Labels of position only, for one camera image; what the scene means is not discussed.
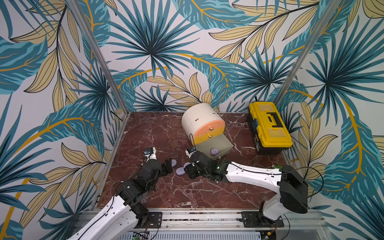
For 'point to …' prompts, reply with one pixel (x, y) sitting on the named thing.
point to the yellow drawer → (199, 139)
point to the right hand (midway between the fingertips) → (187, 166)
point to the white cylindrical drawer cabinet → (202, 121)
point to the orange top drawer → (209, 126)
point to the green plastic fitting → (278, 166)
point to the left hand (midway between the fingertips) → (163, 163)
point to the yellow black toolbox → (270, 134)
